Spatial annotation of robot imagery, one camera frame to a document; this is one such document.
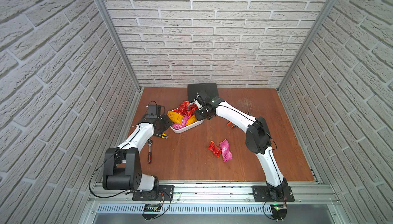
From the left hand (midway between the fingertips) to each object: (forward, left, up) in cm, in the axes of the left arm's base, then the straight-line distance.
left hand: (172, 120), depth 90 cm
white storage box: (-4, -4, -5) cm, 8 cm away
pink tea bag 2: (-1, -3, -6) cm, 7 cm away
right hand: (+5, -18, -1) cm, 19 cm away
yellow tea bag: (+2, -12, -4) cm, 12 cm away
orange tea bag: (+3, -1, -2) cm, 4 cm away
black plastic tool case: (+34, -26, -7) cm, 44 cm away
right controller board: (-45, -55, -10) cm, 72 cm away
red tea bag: (-15, -26, -7) cm, 31 cm away
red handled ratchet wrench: (-10, +13, -8) cm, 19 cm away
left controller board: (-43, +7, -13) cm, 45 cm away
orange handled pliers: (-16, -30, +22) cm, 40 cm away
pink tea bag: (-17, -32, -6) cm, 36 cm away
